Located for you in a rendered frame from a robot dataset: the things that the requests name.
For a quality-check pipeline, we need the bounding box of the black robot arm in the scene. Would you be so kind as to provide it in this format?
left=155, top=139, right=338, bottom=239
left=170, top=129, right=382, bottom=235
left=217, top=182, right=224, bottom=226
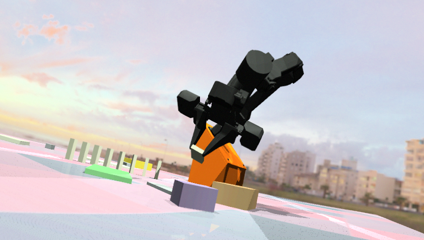
left=204, top=49, right=304, bottom=126

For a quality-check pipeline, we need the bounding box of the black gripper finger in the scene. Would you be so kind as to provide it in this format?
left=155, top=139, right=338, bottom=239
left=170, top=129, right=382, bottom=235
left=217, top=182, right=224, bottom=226
left=202, top=122, right=238, bottom=157
left=189, top=107, right=207, bottom=149

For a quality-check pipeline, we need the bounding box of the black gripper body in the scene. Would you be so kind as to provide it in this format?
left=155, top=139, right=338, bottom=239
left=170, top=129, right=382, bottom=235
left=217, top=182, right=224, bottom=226
left=176, top=89, right=264, bottom=151

